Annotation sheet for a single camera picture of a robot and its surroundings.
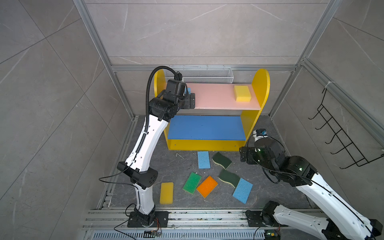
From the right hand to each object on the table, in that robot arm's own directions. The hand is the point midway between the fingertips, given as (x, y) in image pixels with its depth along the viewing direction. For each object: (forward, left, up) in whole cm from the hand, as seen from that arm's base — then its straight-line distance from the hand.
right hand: (247, 148), depth 69 cm
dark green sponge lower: (-4, +5, -26) cm, 27 cm away
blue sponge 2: (-11, -2, -27) cm, 29 cm away
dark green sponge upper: (+8, +8, -26) cm, 28 cm away
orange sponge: (-9, +18, -26) cm, 33 cm away
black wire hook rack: (0, -42, +2) cm, 42 cm away
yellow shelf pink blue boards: (+17, +12, -10) cm, 23 cm away
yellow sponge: (-12, +41, -27) cm, 51 cm away
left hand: (+22, +29, +15) cm, 39 cm away
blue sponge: (+7, +19, -26) cm, 33 cm away
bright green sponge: (-6, +27, -26) cm, 38 cm away
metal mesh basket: (+54, +18, +6) cm, 57 cm away
